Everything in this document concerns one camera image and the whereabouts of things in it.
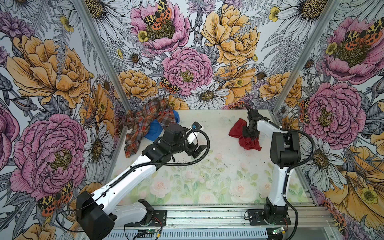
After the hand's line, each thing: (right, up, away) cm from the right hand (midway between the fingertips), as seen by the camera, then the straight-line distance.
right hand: (247, 137), depth 103 cm
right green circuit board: (+4, -41, -32) cm, 52 cm away
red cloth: (-6, +4, +5) cm, 9 cm away
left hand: (-34, 0, -30) cm, 45 cm away
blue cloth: (-63, +6, +3) cm, 63 cm away
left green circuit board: (-56, -41, -33) cm, 77 cm away
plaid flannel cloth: (-76, +11, +2) cm, 77 cm away
